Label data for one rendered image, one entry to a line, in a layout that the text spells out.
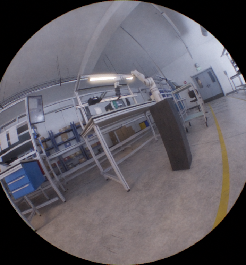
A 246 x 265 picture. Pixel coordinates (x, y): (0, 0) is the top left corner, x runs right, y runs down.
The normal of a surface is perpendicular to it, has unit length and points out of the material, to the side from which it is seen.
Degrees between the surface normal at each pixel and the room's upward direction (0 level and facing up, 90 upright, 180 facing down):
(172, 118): 90
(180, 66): 90
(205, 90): 90
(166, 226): 0
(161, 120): 90
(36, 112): 101
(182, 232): 0
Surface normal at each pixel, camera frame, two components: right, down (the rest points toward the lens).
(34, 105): 0.86, -0.17
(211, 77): -0.73, 0.36
